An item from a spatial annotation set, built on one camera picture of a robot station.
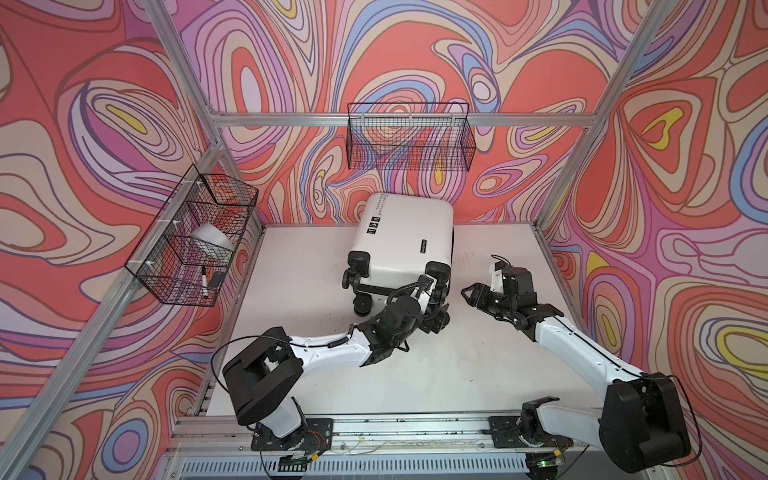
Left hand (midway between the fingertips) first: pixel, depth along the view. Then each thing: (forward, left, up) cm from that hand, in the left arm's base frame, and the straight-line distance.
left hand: (438, 297), depth 80 cm
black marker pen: (-1, +59, +8) cm, 60 cm away
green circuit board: (-35, +37, -17) cm, 54 cm away
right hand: (+3, -10, -7) cm, 12 cm away
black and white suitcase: (+18, +10, +3) cm, 21 cm away
